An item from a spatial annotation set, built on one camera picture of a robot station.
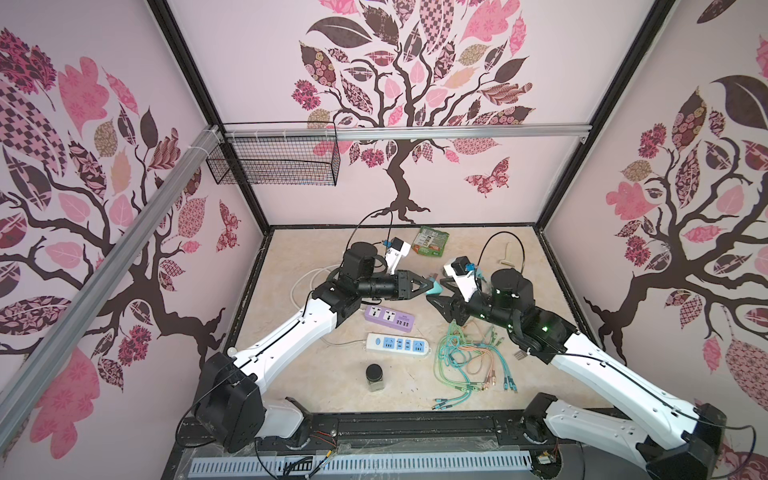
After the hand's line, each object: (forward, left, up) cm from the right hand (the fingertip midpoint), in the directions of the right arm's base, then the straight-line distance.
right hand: (437, 285), depth 69 cm
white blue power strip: (-4, +10, -25) cm, 27 cm away
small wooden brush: (+31, -34, -29) cm, 54 cm away
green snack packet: (+38, -4, -27) cm, 47 cm away
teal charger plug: (-1, 0, -1) cm, 1 cm away
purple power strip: (+4, +12, -26) cm, 29 cm away
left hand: (-1, +2, -1) cm, 2 cm away
